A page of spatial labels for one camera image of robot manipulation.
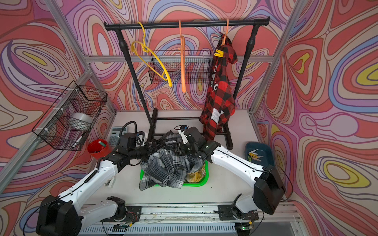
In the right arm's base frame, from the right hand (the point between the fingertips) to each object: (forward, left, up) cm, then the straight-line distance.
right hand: (178, 150), depth 78 cm
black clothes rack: (+29, +20, -6) cm, 36 cm away
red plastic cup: (+4, +45, -2) cm, 46 cm away
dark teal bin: (+7, -55, -15) cm, 57 cm away
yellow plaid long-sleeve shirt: (-11, -9, -10) cm, 17 cm away
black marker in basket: (+2, +49, +10) cm, 50 cm away
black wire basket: (+9, +54, +15) cm, 57 cm away
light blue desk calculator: (+23, +47, -14) cm, 55 cm away
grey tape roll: (+8, +47, +17) cm, 50 cm away
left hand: (+1, +9, +1) cm, 9 cm away
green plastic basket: (-14, -11, -10) cm, 21 cm away
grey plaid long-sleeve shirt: (-10, +5, +3) cm, 11 cm away
